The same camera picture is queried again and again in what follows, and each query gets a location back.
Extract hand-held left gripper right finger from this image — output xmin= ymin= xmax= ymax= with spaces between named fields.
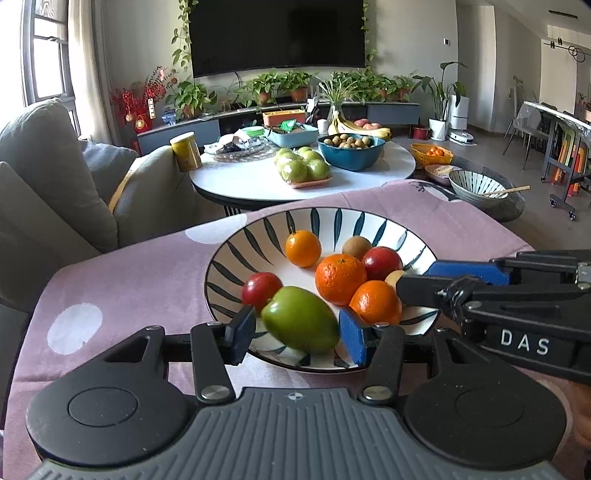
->
xmin=339 ymin=308 xmax=488 ymax=403

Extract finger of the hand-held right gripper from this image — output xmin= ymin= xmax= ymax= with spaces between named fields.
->
xmin=426 ymin=250 xmax=591 ymax=289
xmin=396 ymin=272 xmax=486 ymax=325

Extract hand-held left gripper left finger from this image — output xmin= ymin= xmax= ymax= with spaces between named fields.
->
xmin=98 ymin=305 xmax=257 ymax=406

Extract red apple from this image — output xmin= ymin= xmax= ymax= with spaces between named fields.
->
xmin=361 ymin=246 xmax=404 ymax=281
xmin=240 ymin=271 xmax=284 ymax=313

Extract green mango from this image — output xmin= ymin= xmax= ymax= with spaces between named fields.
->
xmin=260 ymin=285 xmax=341 ymax=355

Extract large orange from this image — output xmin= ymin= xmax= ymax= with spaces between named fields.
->
xmin=315 ymin=253 xmax=368 ymax=306

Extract brown kiwi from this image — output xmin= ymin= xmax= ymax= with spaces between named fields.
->
xmin=341 ymin=235 xmax=373 ymax=260

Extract large striped white bowl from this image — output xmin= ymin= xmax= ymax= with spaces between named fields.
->
xmin=204 ymin=207 xmax=443 ymax=374

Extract small orange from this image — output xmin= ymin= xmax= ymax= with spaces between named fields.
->
xmin=284 ymin=229 xmax=323 ymax=269

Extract round glass side table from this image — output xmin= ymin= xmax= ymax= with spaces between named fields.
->
xmin=410 ymin=154 xmax=527 ymax=223

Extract small striped bowl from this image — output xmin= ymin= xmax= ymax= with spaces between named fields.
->
xmin=448 ymin=169 xmax=509 ymax=204

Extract wooden spoon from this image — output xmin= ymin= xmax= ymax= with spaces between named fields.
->
xmin=482 ymin=185 xmax=532 ymax=199

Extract small pink dish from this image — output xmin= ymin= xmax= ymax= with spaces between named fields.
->
xmin=424 ymin=164 xmax=463 ymax=186

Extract pink polka dot tablecloth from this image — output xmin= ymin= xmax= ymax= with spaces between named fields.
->
xmin=2 ymin=178 xmax=591 ymax=480

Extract orange basket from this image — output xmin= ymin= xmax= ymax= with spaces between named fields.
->
xmin=410 ymin=143 xmax=456 ymax=168

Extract blue bowl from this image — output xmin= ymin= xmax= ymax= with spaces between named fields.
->
xmin=317 ymin=133 xmax=387 ymax=172

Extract wheeled black rack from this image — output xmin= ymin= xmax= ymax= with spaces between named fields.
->
xmin=539 ymin=113 xmax=591 ymax=222

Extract dining chair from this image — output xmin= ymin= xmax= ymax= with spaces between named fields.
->
xmin=502 ymin=108 xmax=546 ymax=158

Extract round white table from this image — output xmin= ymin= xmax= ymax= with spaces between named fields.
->
xmin=189 ymin=136 xmax=417 ymax=212

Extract cream pillow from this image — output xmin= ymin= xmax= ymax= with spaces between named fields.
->
xmin=107 ymin=145 xmax=200 ymax=248

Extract pile of kiwis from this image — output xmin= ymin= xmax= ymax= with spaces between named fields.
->
xmin=322 ymin=132 xmax=378 ymax=151

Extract pack of green apples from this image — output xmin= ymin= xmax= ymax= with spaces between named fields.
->
xmin=274 ymin=146 xmax=334 ymax=189

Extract grey television cabinet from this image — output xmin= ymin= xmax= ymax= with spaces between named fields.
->
xmin=136 ymin=100 xmax=421 ymax=156

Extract dining table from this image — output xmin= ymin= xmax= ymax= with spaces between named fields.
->
xmin=514 ymin=100 xmax=591 ymax=141

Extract bunch of bananas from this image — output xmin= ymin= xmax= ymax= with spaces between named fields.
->
xmin=327 ymin=115 xmax=393 ymax=142

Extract tall plant in white pot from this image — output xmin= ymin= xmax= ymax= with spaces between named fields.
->
xmin=412 ymin=61 xmax=468 ymax=142

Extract glass plate with snacks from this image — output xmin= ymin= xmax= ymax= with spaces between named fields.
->
xmin=202 ymin=133 xmax=274 ymax=163

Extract yellow can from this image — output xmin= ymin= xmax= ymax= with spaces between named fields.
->
xmin=169 ymin=131 xmax=203 ymax=173

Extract teal tray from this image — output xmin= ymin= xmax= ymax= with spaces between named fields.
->
xmin=266 ymin=122 xmax=320 ymax=149

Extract row of green potted plants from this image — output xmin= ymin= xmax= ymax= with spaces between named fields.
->
xmin=344 ymin=68 xmax=417 ymax=103

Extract green sprouts in vase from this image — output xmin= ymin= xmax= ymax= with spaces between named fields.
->
xmin=318 ymin=78 xmax=366 ymax=135

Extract blue grey pillow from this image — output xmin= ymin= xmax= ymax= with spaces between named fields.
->
xmin=78 ymin=139 xmax=140 ymax=209

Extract orange box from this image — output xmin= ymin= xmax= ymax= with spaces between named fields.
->
xmin=262 ymin=109 xmax=308 ymax=128

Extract small potted plant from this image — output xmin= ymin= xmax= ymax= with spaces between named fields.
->
xmin=279 ymin=69 xmax=313 ymax=103
xmin=250 ymin=71 xmax=280 ymax=105

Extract leafy potted plant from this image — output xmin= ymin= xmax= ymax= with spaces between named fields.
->
xmin=165 ymin=78 xmax=218 ymax=120

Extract grey sofa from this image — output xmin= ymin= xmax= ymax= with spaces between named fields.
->
xmin=0 ymin=97 xmax=200 ymax=315

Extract red flower decoration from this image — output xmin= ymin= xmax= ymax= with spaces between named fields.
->
xmin=109 ymin=66 xmax=167 ymax=135

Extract green hanging vine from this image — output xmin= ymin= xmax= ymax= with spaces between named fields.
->
xmin=170 ymin=0 xmax=380 ymax=71

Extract beige curtain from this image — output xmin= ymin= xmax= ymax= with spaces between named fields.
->
xmin=68 ymin=0 xmax=122 ymax=147

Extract black framed window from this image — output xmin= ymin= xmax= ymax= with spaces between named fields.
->
xmin=20 ymin=0 xmax=82 ymax=140

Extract black wall television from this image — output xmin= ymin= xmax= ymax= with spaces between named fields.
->
xmin=189 ymin=0 xmax=366 ymax=79

